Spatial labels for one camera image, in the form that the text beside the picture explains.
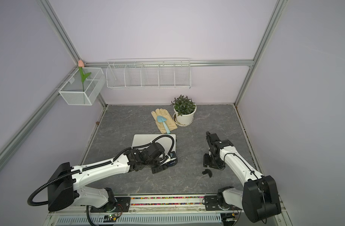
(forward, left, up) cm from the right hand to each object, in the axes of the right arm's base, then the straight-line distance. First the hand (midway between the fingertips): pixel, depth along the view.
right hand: (209, 164), depth 83 cm
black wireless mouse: (-2, +22, +7) cm, 23 cm away
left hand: (0, +27, +5) cm, 27 cm away
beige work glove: (+45, +31, -5) cm, 55 cm away
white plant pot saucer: (+39, +21, -4) cm, 45 cm away
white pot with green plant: (+34, +14, +11) cm, 38 cm away
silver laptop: (+20, +45, -5) cm, 49 cm away
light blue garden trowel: (+37, +31, -3) cm, 48 cm away
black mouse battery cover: (-3, +1, -4) cm, 5 cm away
